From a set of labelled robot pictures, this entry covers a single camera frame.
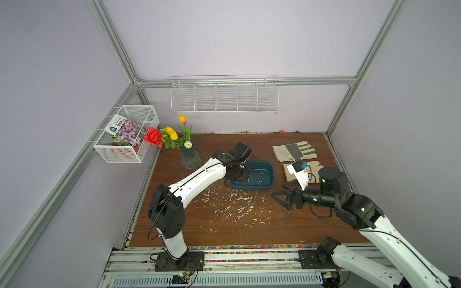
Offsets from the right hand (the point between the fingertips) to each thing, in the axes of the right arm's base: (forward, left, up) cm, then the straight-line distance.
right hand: (277, 190), depth 64 cm
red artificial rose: (+19, +47, +8) cm, 51 cm away
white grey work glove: (+37, -14, -28) cm, 48 cm away
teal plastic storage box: (+22, +1, -28) cm, 36 cm away
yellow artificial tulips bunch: (+26, +44, +1) cm, 52 cm away
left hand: (+12, +11, -13) cm, 21 cm away
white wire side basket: (+18, +67, +1) cm, 69 cm away
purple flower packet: (+24, +60, +7) cm, 65 cm away
